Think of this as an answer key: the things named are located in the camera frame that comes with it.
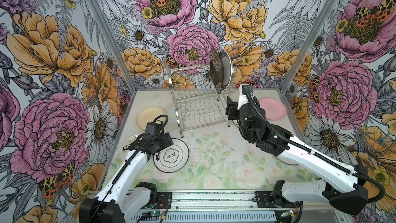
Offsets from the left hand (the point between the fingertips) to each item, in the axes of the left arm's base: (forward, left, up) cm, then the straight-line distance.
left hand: (165, 146), depth 83 cm
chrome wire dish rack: (+34, -16, -4) cm, 38 cm away
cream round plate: (+27, +16, -8) cm, 32 cm away
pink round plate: (+30, -71, -9) cm, 78 cm away
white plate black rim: (-3, -3, -8) cm, 9 cm away
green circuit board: (-28, +1, -8) cm, 30 cm away
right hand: (+6, -33, +29) cm, 44 cm away
